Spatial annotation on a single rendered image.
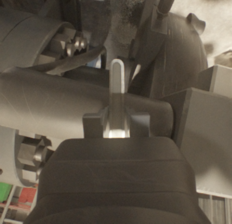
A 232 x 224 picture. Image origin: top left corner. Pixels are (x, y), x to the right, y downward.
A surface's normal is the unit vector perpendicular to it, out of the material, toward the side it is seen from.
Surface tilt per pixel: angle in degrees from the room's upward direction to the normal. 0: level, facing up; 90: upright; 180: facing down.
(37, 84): 99
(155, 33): 5
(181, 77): 82
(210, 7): 0
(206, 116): 68
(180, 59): 87
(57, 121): 45
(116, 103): 49
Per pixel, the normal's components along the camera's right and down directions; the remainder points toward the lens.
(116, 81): -0.01, 0.26
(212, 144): 0.07, -0.04
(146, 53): -0.17, 0.85
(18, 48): 0.15, -0.40
